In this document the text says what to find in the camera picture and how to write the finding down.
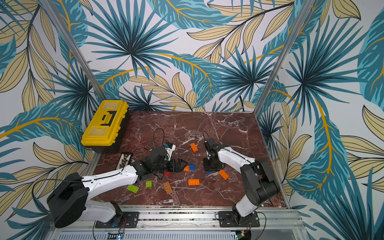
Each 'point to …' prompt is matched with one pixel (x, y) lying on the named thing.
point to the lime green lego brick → (133, 188)
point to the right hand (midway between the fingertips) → (208, 168)
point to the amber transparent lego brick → (167, 187)
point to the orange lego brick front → (193, 182)
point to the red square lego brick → (167, 173)
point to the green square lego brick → (148, 184)
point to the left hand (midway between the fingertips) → (181, 165)
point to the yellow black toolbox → (105, 131)
